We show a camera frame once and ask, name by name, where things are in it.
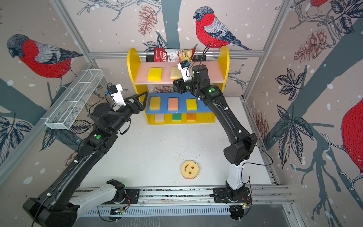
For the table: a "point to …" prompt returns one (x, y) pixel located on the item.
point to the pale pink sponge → (159, 117)
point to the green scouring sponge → (177, 117)
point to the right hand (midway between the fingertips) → (170, 84)
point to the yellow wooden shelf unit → (161, 105)
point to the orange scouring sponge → (191, 117)
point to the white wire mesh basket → (64, 115)
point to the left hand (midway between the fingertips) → (141, 93)
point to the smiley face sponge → (190, 170)
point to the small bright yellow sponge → (191, 104)
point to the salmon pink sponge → (173, 104)
